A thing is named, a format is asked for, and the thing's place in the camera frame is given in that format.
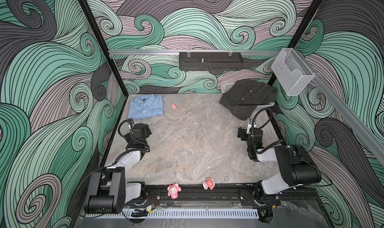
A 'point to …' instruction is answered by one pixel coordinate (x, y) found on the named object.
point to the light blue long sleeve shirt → (146, 106)
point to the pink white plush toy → (209, 182)
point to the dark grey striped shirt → (243, 96)
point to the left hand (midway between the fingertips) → (137, 127)
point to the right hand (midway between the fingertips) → (249, 127)
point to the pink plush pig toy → (173, 190)
